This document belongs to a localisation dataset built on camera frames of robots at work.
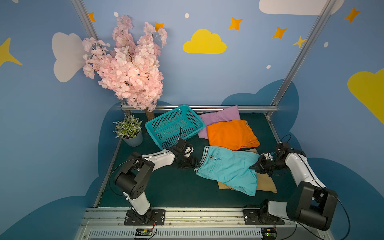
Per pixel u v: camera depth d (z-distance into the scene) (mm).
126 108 1143
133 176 465
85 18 720
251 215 749
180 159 759
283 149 633
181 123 1148
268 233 731
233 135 1042
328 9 699
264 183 838
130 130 907
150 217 703
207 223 734
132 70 630
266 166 719
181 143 768
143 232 718
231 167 839
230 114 1148
